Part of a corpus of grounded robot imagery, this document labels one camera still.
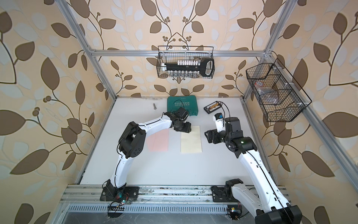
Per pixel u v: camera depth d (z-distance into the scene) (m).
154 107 1.12
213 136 0.67
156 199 0.74
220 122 0.67
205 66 0.85
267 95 0.70
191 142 0.93
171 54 0.91
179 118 0.75
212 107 1.12
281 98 0.73
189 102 1.12
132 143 0.56
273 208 0.38
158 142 0.95
